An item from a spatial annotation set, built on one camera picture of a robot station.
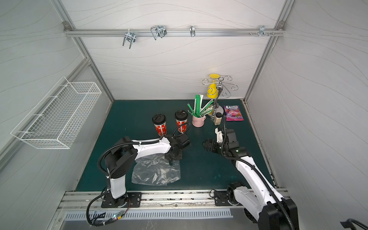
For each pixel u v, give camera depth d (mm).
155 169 833
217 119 992
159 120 862
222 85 907
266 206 397
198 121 1014
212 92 1093
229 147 625
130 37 787
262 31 764
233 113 1080
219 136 746
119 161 477
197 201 746
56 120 684
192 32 781
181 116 886
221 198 738
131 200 733
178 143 660
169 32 793
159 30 764
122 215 689
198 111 985
